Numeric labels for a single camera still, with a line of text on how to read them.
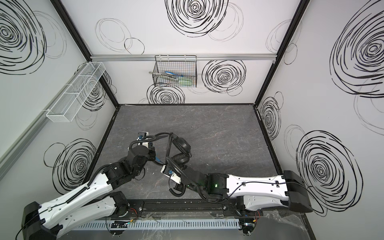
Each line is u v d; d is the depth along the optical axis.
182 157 0.71
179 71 0.89
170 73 0.90
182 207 0.75
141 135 0.64
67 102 0.74
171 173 0.54
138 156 0.54
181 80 0.87
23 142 0.55
